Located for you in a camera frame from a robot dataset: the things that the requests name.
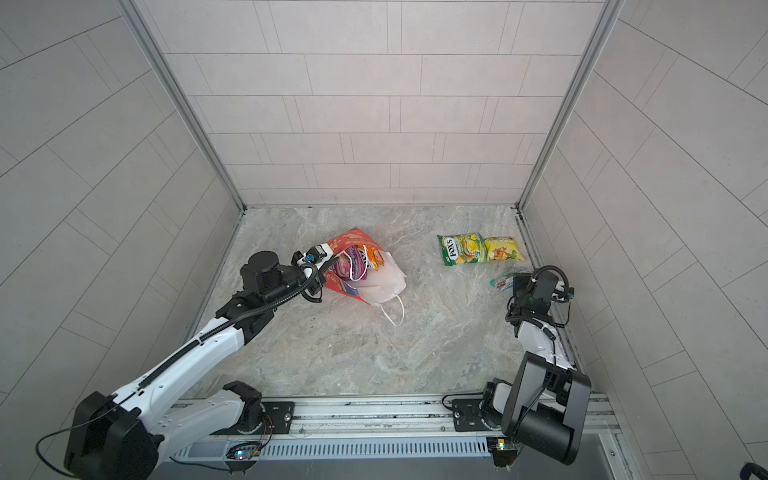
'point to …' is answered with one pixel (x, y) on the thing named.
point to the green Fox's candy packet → (460, 248)
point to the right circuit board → (503, 450)
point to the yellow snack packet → (503, 248)
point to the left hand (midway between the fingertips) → (341, 253)
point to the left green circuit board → (242, 456)
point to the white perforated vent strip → (314, 447)
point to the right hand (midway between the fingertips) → (518, 266)
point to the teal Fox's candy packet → (502, 282)
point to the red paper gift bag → (379, 287)
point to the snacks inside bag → (355, 262)
